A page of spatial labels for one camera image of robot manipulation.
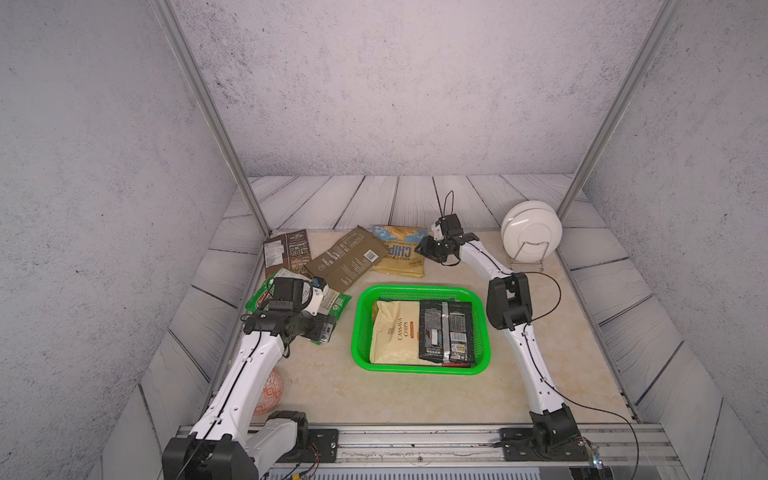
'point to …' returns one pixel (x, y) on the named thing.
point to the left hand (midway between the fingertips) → (323, 318)
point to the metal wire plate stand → (530, 253)
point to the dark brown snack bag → (289, 252)
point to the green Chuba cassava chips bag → (331, 301)
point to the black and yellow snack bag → (446, 331)
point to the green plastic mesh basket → (362, 323)
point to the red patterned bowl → (272, 394)
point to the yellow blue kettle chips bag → (401, 258)
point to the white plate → (531, 231)
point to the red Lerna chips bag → (395, 335)
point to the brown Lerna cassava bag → (348, 259)
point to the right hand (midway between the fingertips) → (418, 249)
